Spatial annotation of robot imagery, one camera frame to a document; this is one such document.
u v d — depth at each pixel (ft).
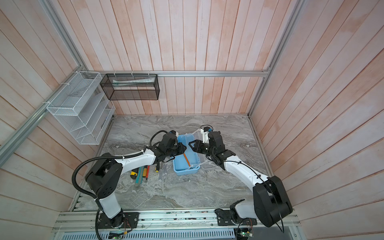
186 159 3.13
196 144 2.48
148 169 2.96
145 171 2.88
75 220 2.53
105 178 1.56
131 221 2.40
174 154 2.62
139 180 2.80
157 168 2.94
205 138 2.52
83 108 2.41
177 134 2.81
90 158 1.50
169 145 2.37
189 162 3.04
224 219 2.39
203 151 2.45
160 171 2.94
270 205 1.37
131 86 3.01
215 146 2.13
